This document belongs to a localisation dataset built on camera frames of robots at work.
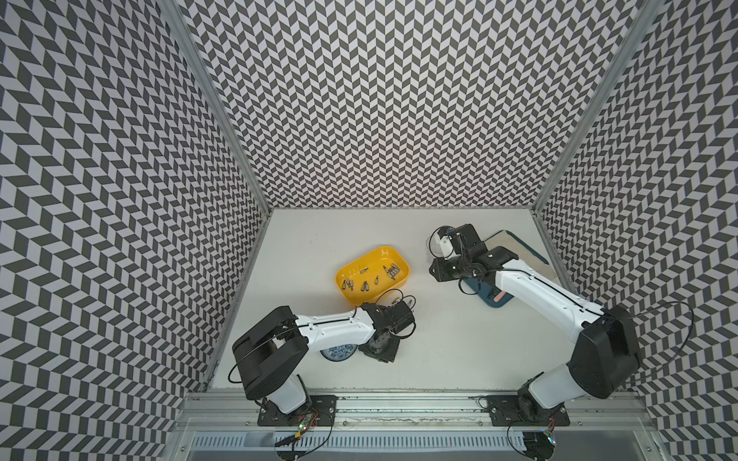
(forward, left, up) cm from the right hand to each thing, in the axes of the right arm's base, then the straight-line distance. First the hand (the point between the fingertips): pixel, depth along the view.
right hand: (436, 273), depth 84 cm
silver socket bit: (+9, +12, -13) cm, 21 cm away
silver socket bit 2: (+7, +14, -14) cm, 21 cm away
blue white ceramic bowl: (-19, +29, -13) cm, 37 cm away
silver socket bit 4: (+4, +27, -12) cm, 30 cm away
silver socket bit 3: (+5, +29, -12) cm, 31 cm away
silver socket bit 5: (+9, +23, -12) cm, 27 cm away
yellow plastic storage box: (+6, +22, -14) cm, 26 cm away
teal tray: (+17, -38, -16) cm, 45 cm away
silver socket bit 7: (+4, +18, -12) cm, 22 cm away
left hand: (-20, +16, -13) cm, 29 cm away
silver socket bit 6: (+3, +22, -12) cm, 25 cm away
